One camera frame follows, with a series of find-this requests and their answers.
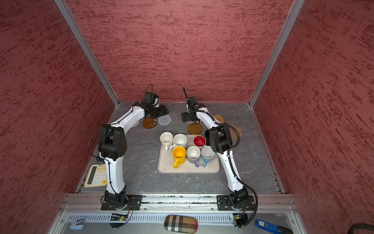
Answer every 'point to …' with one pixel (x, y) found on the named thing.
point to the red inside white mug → (199, 141)
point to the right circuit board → (236, 216)
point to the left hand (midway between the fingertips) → (164, 114)
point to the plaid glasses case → (180, 224)
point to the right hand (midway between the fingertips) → (189, 120)
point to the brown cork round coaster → (194, 128)
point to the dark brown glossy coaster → (149, 123)
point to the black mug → (207, 134)
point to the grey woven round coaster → (164, 120)
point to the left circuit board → (118, 218)
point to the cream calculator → (97, 176)
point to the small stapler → (78, 224)
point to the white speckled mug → (179, 140)
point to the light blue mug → (208, 154)
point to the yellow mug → (179, 154)
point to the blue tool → (277, 229)
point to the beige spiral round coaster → (136, 124)
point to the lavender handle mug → (193, 153)
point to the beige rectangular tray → (166, 164)
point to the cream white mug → (166, 139)
